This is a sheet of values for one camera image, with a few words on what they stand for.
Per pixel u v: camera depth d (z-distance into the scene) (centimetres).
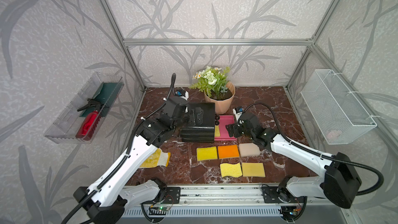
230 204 72
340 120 63
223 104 92
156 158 85
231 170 80
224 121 105
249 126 63
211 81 83
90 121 60
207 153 88
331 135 71
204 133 85
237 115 74
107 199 37
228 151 89
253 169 81
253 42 198
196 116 61
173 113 47
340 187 39
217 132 93
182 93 59
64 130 59
